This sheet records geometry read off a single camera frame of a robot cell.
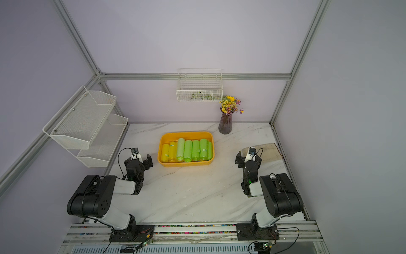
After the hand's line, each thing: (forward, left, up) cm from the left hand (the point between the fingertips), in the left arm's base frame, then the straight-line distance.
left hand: (140, 158), depth 94 cm
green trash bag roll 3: (+3, -34, +3) cm, 34 cm away
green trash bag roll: (+4, -25, +4) cm, 25 cm away
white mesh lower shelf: (+5, +22, +6) cm, 23 cm away
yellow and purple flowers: (+27, -55, +19) cm, 64 cm away
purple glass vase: (+25, -53, +3) cm, 59 cm away
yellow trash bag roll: (+5, -14, -2) cm, 15 cm away
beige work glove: (+9, -81, -6) cm, 82 cm away
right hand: (+1, -65, +2) cm, 66 cm away
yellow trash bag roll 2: (+5, -19, -1) cm, 19 cm away
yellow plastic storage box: (+16, -13, 0) cm, 21 cm away
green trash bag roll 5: (+5, -43, 0) cm, 43 cm away
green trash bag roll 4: (+4, -39, +3) cm, 39 cm away
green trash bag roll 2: (+3, -29, +4) cm, 29 cm away
